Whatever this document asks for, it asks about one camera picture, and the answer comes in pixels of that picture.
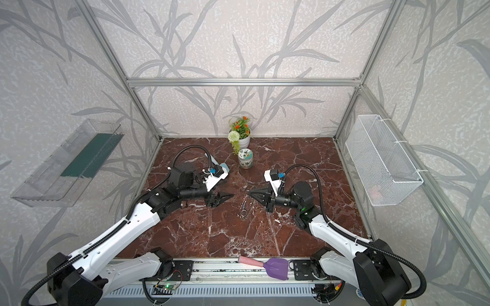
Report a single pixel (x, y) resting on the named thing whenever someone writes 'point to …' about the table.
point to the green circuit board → (163, 289)
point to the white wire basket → (385, 170)
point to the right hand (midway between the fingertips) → (250, 189)
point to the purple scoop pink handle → (276, 268)
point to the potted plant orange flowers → (239, 134)
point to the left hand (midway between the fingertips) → (230, 182)
